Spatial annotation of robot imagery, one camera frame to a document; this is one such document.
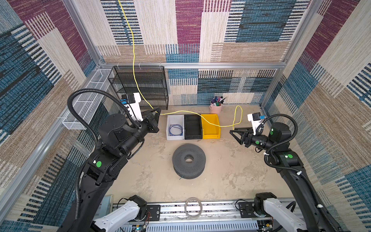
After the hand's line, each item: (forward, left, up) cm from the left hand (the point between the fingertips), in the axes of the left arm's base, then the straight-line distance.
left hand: (162, 106), depth 53 cm
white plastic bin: (+25, -1, -46) cm, 53 cm away
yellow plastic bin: (+22, -26, -48) cm, 59 cm away
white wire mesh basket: (+32, +57, -30) cm, 72 cm away
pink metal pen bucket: (+39, -31, -39) cm, 63 cm away
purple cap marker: (+42, -29, -37) cm, 63 cm away
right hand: (+1, -31, -19) cm, 36 cm away
